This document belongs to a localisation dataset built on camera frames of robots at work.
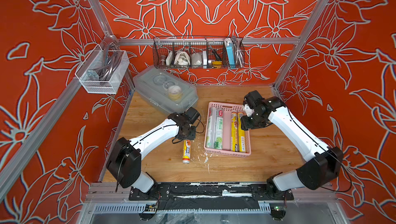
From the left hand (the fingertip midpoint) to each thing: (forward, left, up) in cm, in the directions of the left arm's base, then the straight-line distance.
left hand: (191, 134), depth 84 cm
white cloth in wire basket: (+37, +8, +24) cm, 45 cm away
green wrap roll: (+6, -12, -4) cm, 14 cm away
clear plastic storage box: (+24, +18, +9) cm, 32 cm away
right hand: (+3, -28, +8) cm, 29 cm away
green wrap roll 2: (+6, -16, -7) cm, 19 cm away
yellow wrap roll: (-10, +1, +2) cm, 11 cm away
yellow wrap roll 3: (+7, -26, -6) cm, 27 cm away
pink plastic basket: (+23, -22, -4) cm, 33 cm away
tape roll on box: (+24, +12, +7) cm, 28 cm away
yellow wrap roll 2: (+5, -30, -6) cm, 31 cm away
